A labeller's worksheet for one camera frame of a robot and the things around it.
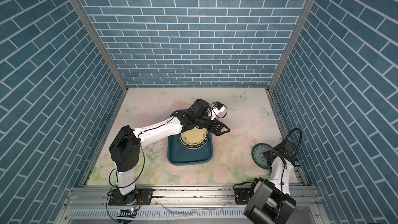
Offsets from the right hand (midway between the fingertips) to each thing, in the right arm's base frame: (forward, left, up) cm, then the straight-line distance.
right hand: (270, 159), depth 84 cm
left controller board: (-30, +68, -4) cm, 75 cm away
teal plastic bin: (-2, +51, -1) cm, 51 cm away
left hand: (+8, +26, +16) cm, 32 cm away
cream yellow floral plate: (+8, +43, +4) cm, 44 cm away
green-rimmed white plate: (+3, +43, +2) cm, 43 cm away
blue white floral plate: (+3, +5, -2) cm, 6 cm away
